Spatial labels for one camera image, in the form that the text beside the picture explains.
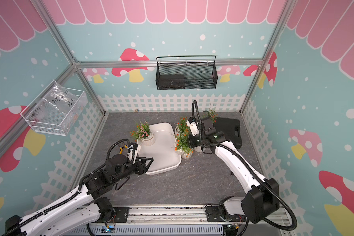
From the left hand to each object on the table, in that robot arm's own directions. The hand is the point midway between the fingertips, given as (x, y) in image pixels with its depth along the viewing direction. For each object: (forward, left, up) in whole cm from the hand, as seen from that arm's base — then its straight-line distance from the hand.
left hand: (149, 161), depth 75 cm
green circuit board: (-27, +20, -19) cm, 39 cm away
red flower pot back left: (+25, -16, -5) cm, 30 cm away
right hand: (+12, -19, +4) cm, 23 cm away
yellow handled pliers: (+16, +24, -16) cm, 34 cm away
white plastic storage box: (+18, -3, -21) cm, 28 cm away
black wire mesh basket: (+51, -19, +18) cm, 57 cm away
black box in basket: (+43, -9, +19) cm, 48 cm away
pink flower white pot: (+19, +7, -3) cm, 21 cm away
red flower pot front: (+4, -18, +6) cm, 19 cm away
